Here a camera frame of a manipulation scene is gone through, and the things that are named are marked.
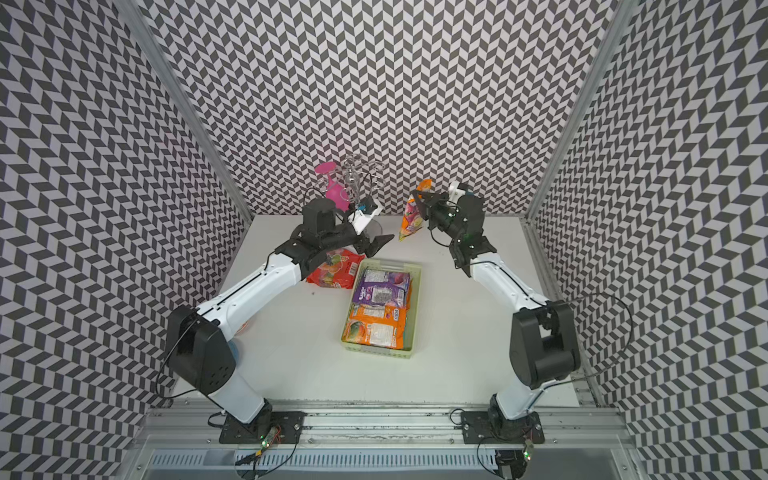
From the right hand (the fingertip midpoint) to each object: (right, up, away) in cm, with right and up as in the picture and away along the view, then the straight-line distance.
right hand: (409, 194), depth 77 cm
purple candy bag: (-8, -27, +13) cm, 31 cm away
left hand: (-7, -7, +1) cm, 10 cm away
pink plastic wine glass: (-25, +5, +27) cm, 37 cm away
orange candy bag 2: (+1, -7, +3) cm, 8 cm away
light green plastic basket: (-8, -20, +20) cm, 29 cm away
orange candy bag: (-9, -36, +6) cm, 37 cm away
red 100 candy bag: (-22, -21, +19) cm, 36 cm away
